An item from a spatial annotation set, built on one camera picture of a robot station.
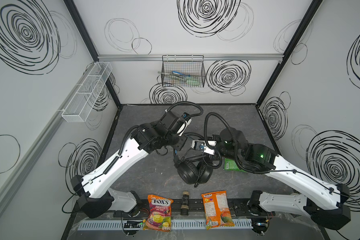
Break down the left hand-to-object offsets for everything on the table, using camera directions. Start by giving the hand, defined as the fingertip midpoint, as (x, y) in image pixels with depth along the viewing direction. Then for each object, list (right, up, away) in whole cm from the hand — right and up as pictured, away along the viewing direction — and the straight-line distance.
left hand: (184, 138), depth 67 cm
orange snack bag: (+16, -36, +4) cm, 40 cm away
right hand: (+7, 0, -2) cm, 7 cm away
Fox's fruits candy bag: (-11, -37, +1) cm, 38 cm away
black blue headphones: (+2, -11, -12) cm, 17 cm away
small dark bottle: (+1, -35, +5) cm, 35 cm away
